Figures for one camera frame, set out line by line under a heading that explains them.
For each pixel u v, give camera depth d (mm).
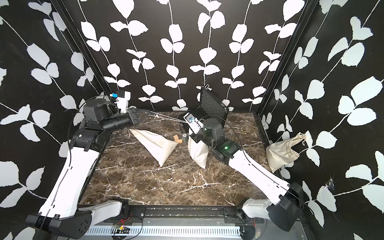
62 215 363
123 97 562
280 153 799
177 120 674
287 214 380
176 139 1011
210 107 1068
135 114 553
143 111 624
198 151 772
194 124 582
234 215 731
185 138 987
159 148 897
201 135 603
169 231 701
